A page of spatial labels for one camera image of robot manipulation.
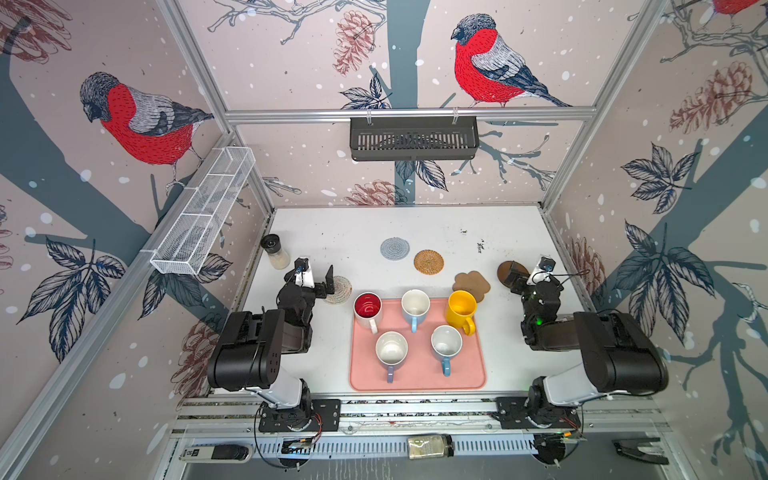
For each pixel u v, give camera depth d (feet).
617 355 1.48
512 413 2.39
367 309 2.95
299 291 2.34
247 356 1.48
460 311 2.96
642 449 2.24
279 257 3.25
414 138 3.49
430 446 2.16
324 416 2.40
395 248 3.52
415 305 2.98
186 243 2.33
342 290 3.19
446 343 2.74
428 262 3.42
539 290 2.33
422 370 2.65
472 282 3.23
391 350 2.74
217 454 2.24
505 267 3.31
